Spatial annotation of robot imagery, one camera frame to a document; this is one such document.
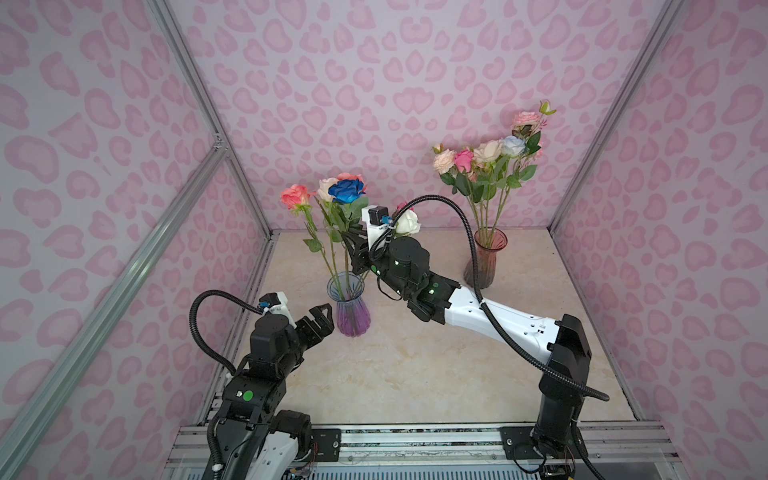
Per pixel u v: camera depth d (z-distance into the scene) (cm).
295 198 72
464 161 77
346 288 82
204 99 82
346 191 62
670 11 69
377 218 56
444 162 80
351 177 73
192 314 47
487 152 78
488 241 93
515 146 78
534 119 78
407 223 63
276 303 63
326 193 64
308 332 62
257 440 46
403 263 51
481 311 50
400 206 56
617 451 73
